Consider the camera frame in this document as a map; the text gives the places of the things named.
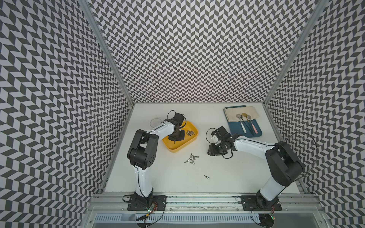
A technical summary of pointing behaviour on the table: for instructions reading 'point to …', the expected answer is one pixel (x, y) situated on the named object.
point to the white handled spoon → (238, 115)
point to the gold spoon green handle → (245, 114)
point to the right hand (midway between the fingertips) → (211, 154)
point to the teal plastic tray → (248, 128)
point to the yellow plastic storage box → (188, 140)
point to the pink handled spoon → (249, 117)
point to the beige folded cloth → (231, 112)
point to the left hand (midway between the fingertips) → (178, 138)
